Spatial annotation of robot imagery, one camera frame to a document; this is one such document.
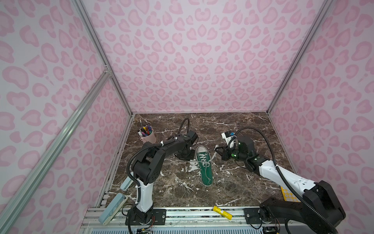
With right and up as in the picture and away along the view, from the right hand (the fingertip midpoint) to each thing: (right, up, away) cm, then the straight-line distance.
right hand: (216, 148), depth 80 cm
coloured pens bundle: (-43, +9, +15) cm, 47 cm away
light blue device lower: (-52, -28, -3) cm, 60 cm away
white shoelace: (-6, -7, +10) cm, 14 cm away
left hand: (-14, -8, +14) cm, 21 cm away
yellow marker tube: (+3, -31, -7) cm, 32 cm away
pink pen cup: (-40, +4, +16) cm, 44 cm away
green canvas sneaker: (-5, -15, +4) cm, 17 cm away
